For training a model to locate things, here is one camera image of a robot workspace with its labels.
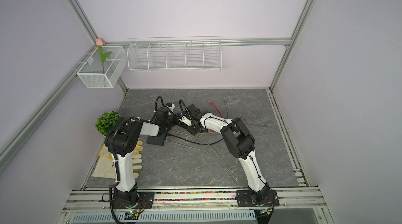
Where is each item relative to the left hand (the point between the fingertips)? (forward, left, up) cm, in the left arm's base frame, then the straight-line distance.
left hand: (186, 118), depth 102 cm
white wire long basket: (+31, -5, +28) cm, 42 cm away
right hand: (-7, -3, -2) cm, 8 cm away
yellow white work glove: (-27, +44, -2) cm, 52 cm away
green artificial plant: (-9, +42, +15) cm, 45 cm away
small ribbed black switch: (-10, +1, +8) cm, 12 cm away
